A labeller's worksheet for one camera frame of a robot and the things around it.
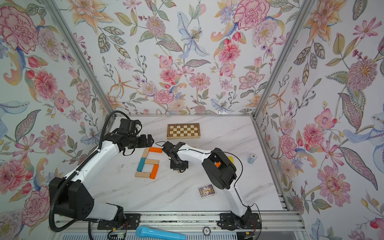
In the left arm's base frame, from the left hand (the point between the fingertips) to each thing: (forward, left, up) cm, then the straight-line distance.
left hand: (150, 140), depth 85 cm
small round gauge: (-42, -30, -17) cm, 54 cm away
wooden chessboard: (+18, -18, -15) cm, 30 cm away
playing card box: (-24, -32, -15) cm, 42 cm away
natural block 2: (-16, -16, -6) cm, 24 cm away
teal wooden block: (-6, +8, -18) cm, 21 cm away
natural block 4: (-13, +6, -17) cm, 22 cm away
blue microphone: (-42, -1, -13) cm, 44 cm away
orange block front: (-11, -1, -17) cm, 21 cm away
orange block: (+4, 0, -16) cm, 17 cm away
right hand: (-8, -15, -18) cm, 25 cm away
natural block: (+2, +7, -18) cm, 19 cm away
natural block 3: (-4, +2, -18) cm, 19 cm away
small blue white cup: (-6, -60, -11) cm, 61 cm away
